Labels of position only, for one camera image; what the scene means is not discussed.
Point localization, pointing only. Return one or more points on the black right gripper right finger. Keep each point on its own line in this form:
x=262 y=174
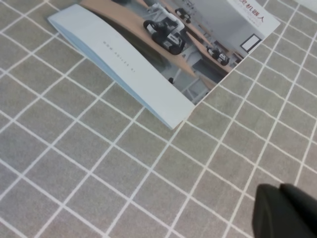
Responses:
x=304 y=204

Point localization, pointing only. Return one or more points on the grey checked tablecloth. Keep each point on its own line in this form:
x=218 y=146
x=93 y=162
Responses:
x=81 y=158

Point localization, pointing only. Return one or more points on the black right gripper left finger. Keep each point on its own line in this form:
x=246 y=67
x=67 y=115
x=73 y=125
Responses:
x=274 y=216

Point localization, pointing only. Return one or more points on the white robot catalogue book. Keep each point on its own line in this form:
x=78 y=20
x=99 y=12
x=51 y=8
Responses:
x=167 y=54

